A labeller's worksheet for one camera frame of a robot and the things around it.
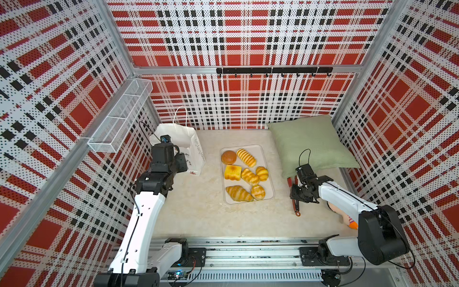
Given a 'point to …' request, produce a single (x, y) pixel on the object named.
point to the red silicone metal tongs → (290, 183)
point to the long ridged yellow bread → (244, 156)
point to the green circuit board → (178, 275)
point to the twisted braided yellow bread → (250, 177)
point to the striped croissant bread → (238, 193)
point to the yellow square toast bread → (233, 172)
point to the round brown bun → (229, 157)
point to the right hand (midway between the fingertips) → (296, 195)
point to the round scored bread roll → (257, 192)
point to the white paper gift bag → (186, 139)
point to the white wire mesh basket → (111, 133)
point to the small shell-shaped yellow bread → (262, 173)
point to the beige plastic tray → (256, 150)
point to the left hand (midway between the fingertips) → (180, 159)
